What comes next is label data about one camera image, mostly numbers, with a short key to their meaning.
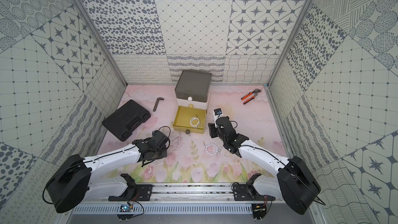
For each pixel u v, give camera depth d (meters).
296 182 0.41
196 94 0.90
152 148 0.66
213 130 0.75
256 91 1.15
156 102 1.10
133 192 0.68
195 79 0.96
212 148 0.88
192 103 0.95
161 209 0.70
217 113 0.73
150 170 0.80
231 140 0.63
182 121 1.00
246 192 0.65
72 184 0.41
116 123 0.93
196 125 0.98
